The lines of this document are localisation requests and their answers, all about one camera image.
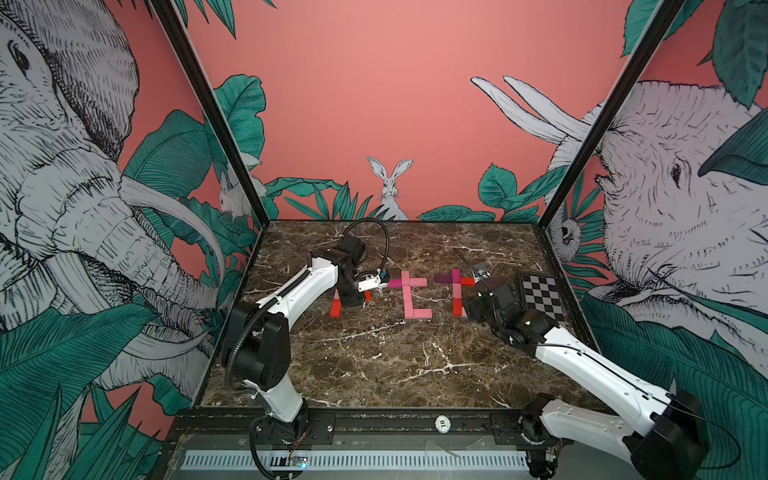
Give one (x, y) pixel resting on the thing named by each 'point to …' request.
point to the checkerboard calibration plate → (541, 292)
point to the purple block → (444, 278)
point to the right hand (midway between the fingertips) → (483, 287)
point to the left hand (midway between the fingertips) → (358, 290)
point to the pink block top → (418, 282)
